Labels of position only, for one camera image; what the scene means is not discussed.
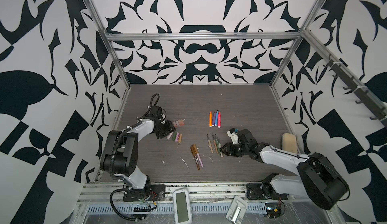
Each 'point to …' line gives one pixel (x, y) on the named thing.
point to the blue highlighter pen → (216, 117)
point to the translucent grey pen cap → (177, 123)
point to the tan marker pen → (209, 144)
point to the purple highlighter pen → (213, 118)
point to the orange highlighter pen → (210, 119)
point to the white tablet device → (182, 210)
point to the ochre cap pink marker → (196, 152)
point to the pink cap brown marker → (214, 143)
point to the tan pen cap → (180, 138)
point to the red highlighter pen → (219, 119)
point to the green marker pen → (217, 146)
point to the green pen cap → (174, 136)
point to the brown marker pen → (196, 159)
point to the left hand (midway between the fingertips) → (173, 128)
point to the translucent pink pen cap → (180, 122)
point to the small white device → (237, 210)
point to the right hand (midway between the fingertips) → (222, 149)
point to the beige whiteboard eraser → (288, 143)
